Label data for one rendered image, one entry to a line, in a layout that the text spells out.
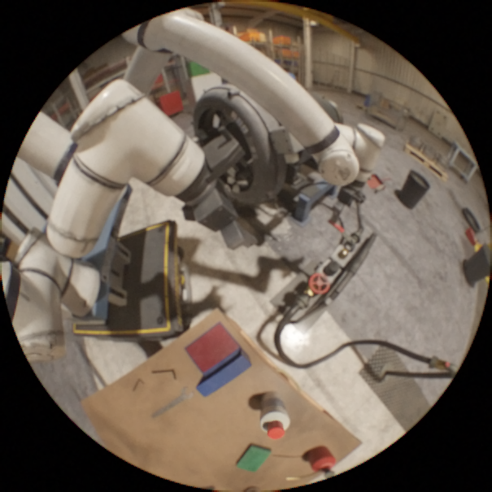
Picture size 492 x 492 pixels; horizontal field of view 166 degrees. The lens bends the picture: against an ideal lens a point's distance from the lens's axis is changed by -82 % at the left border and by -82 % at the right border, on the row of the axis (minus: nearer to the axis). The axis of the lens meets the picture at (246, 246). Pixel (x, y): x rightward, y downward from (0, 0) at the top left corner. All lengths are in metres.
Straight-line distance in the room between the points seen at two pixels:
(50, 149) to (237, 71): 0.33
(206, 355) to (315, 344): 0.68
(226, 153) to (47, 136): 0.31
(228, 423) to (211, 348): 0.28
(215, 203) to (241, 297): 0.88
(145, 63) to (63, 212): 0.49
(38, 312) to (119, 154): 0.33
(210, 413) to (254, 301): 0.71
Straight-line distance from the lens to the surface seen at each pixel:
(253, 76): 0.33
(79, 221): 0.23
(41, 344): 0.40
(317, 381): 1.12
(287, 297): 1.07
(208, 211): 0.24
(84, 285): 0.58
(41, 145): 0.36
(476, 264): 2.57
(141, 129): 0.19
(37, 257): 0.51
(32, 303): 0.42
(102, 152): 0.19
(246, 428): 0.65
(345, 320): 1.16
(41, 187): 0.88
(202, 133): 1.04
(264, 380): 0.58
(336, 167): 0.35
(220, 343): 0.58
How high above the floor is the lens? 1.03
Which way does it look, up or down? 58 degrees down
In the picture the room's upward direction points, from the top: 10 degrees counter-clockwise
